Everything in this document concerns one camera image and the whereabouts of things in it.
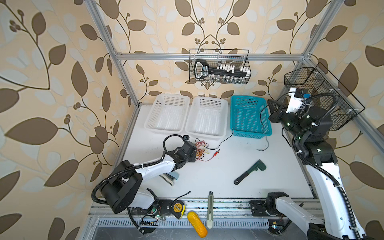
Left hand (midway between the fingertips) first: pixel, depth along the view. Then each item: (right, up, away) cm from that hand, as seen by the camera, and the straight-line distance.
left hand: (193, 152), depth 88 cm
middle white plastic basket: (+10, +21, +24) cm, 33 cm away
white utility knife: (+9, -25, -15) cm, 31 cm away
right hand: (+33, +27, -28) cm, 51 cm away
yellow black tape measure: (-7, -24, -16) cm, 30 cm away
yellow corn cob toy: (+2, -28, -21) cm, 35 cm away
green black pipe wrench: (+39, -7, -1) cm, 40 cm away
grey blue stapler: (-13, -13, -6) cm, 19 cm away
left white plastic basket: (-21, +24, +27) cm, 42 cm away
